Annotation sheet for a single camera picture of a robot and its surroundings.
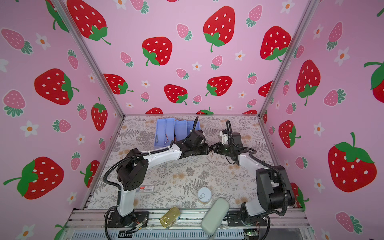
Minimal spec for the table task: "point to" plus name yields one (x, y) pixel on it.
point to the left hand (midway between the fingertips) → (211, 149)
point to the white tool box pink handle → (171, 129)
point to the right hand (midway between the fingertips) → (210, 146)
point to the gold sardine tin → (170, 217)
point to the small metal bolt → (157, 138)
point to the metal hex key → (166, 138)
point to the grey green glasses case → (213, 220)
